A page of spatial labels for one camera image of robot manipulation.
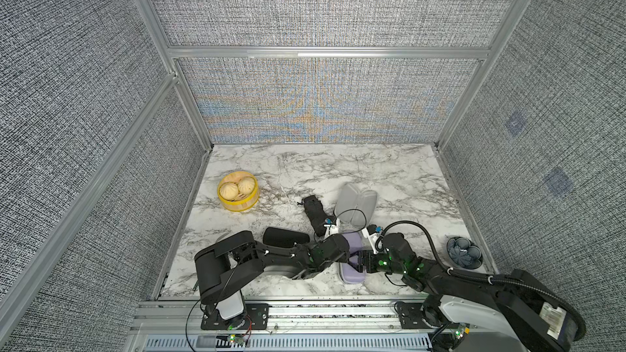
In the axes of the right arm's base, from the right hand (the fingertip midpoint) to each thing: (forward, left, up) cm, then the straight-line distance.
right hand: (349, 254), depth 82 cm
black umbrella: (+15, +11, 0) cm, 19 cm away
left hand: (+3, -1, -1) cm, 3 cm away
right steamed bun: (+27, +39, +2) cm, 48 cm away
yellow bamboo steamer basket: (+21, +40, -1) cm, 45 cm away
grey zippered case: (+7, +23, -3) cm, 24 cm away
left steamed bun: (+25, +45, +2) cm, 51 cm away
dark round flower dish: (+1, -40, -2) cm, 40 cm away
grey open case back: (+20, -5, -4) cm, 21 cm away
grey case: (-6, +1, +1) cm, 6 cm away
